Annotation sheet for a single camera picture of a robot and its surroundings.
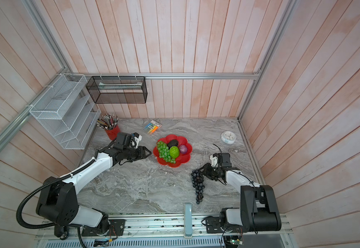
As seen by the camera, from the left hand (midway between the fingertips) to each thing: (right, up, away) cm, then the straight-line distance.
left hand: (148, 155), depth 86 cm
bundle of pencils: (-29, +21, +13) cm, 38 cm away
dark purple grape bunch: (+28, -14, -1) cm, 31 cm away
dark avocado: (+13, +6, +15) cm, 21 cm away
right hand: (+31, -9, +5) cm, 33 cm away
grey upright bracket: (+22, -32, -8) cm, 40 cm away
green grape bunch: (+8, +1, +9) cm, 12 cm away
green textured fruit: (+15, +1, +9) cm, 17 cm away
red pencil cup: (-28, +12, +18) cm, 35 cm away
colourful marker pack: (-2, +18, +28) cm, 33 cm away
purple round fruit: (+20, +3, +12) cm, 24 cm away
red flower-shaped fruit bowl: (+20, -3, +12) cm, 23 cm away
